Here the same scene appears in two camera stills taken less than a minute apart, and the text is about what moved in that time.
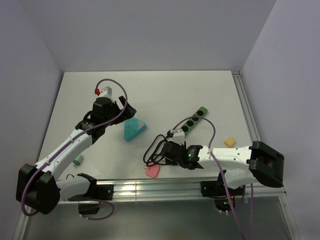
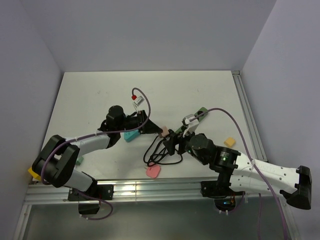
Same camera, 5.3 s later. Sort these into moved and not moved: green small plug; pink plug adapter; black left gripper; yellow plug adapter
Moved: black left gripper
Not moved: yellow plug adapter; pink plug adapter; green small plug
